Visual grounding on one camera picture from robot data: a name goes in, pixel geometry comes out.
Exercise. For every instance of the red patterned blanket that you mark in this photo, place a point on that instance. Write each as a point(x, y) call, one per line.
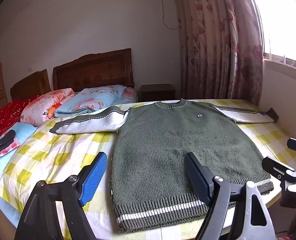
point(5, 115)

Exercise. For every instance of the green knit sweater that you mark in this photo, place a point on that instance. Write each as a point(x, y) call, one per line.
point(168, 155)

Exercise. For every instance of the small wooden headboard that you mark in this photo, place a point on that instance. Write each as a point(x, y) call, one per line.
point(30, 85)

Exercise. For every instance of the dark wooden nightstand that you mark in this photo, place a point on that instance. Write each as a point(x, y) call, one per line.
point(158, 92)

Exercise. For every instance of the blue floral folded quilt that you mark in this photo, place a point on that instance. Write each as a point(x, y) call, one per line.
point(93, 100)

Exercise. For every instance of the pink floral pillow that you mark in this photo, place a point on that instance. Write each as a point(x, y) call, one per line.
point(130, 95)

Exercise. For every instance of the pink floral curtain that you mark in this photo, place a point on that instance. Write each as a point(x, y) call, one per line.
point(213, 42)

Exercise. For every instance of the large wooden headboard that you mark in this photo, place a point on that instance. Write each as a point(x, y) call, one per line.
point(93, 72)

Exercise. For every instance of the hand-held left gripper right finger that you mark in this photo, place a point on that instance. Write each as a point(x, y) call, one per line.
point(198, 180)

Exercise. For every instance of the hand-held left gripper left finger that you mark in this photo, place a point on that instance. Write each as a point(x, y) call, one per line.
point(94, 176)

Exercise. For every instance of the pink patterned cloth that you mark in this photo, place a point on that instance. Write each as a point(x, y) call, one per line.
point(14, 146)

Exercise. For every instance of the yellow checked bed sheet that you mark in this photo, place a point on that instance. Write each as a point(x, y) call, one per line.
point(70, 150)

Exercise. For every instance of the light blue pillow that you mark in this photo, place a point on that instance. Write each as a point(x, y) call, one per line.
point(25, 132)

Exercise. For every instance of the black object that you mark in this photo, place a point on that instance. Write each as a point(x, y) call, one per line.
point(5, 140)

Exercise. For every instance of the pink floral folded quilt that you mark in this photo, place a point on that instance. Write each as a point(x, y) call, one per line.
point(41, 107)

